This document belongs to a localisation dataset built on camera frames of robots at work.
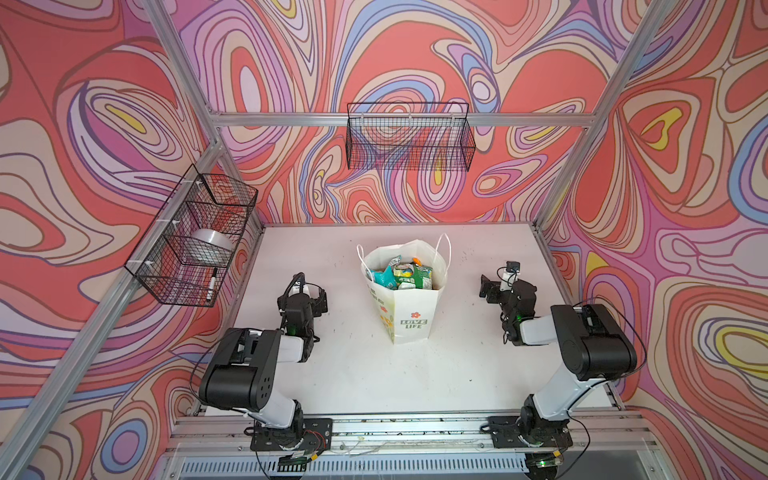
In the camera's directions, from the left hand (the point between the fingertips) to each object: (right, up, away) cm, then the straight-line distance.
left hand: (307, 291), depth 93 cm
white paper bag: (+31, -4, -16) cm, 35 cm away
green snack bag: (+30, +6, -15) cm, 34 cm away
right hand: (+62, +2, +4) cm, 62 cm away
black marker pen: (-18, +4, -21) cm, 28 cm away
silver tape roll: (-18, +15, -20) cm, 31 cm away
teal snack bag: (+25, +5, -15) cm, 30 cm away
